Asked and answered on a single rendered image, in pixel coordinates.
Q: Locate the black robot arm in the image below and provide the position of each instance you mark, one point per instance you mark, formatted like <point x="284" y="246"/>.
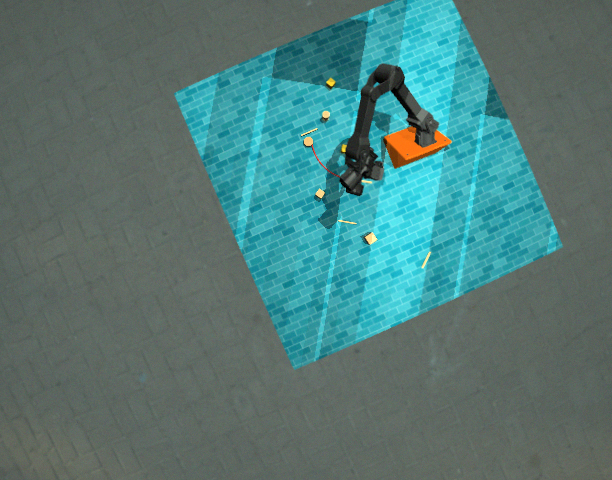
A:
<point x="390" y="78"/>

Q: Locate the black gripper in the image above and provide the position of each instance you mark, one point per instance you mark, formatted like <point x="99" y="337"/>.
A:
<point x="358" y="189"/>

